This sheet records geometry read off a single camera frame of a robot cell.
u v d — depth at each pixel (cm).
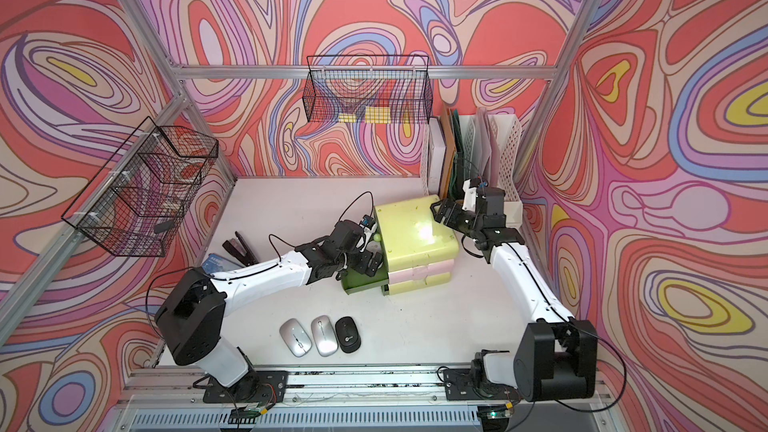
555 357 40
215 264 94
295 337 79
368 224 76
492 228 63
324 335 80
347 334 80
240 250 98
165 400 73
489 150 86
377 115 82
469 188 75
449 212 73
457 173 91
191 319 43
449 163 95
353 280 86
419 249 74
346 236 65
